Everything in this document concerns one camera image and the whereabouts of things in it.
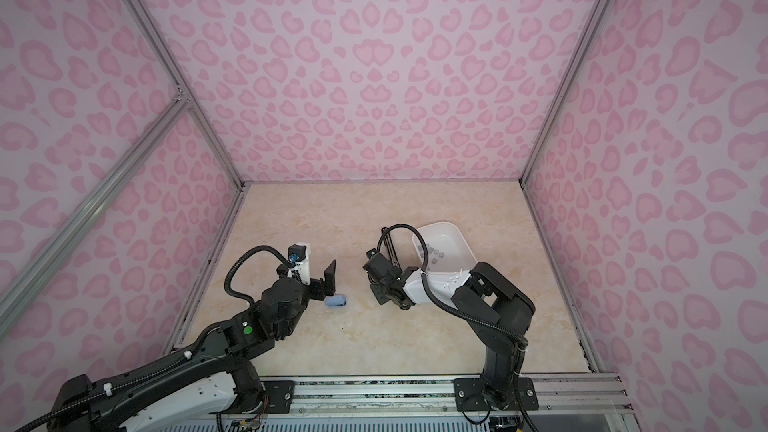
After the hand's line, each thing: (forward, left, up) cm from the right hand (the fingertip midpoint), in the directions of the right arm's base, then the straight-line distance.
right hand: (384, 283), depth 92 cm
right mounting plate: (-28, -23, -1) cm, 36 cm away
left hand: (-3, +15, +20) cm, 25 cm away
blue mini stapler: (-7, +13, +2) cm, 15 cm away
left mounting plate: (-30, +24, 0) cm, 39 cm away
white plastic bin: (+10, -21, -3) cm, 24 cm away
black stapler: (+9, -3, 0) cm, 9 cm away
